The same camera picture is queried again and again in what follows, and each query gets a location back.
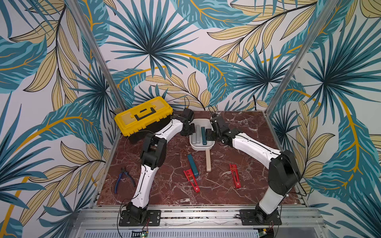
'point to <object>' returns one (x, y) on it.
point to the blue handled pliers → (123, 171)
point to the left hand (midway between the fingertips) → (192, 133)
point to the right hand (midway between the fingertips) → (209, 132)
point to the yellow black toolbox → (144, 119)
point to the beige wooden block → (208, 160)
